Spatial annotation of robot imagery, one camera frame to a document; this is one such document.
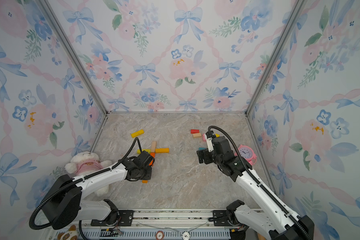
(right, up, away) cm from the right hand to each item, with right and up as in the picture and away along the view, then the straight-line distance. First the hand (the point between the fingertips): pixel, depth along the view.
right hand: (206, 149), depth 78 cm
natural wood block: (-32, -1, +23) cm, 39 cm away
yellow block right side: (+3, +8, -13) cm, 15 cm away
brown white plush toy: (-63, -37, -10) cm, 74 cm away
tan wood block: (-3, +6, +30) cm, 31 cm away
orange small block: (-34, -19, +6) cm, 39 cm away
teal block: (+1, -3, +23) cm, 23 cm away
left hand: (-31, -16, +9) cm, 36 cm away
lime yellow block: (-35, -4, +22) cm, 41 cm away
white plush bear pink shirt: (-67, -9, +6) cm, 67 cm away
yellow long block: (-46, +6, +29) cm, 55 cm away
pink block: (+2, +4, +27) cm, 27 cm away
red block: (-3, +9, +32) cm, 34 cm away
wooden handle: (+23, -39, -10) cm, 46 cm away
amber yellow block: (-26, -4, +21) cm, 33 cm away
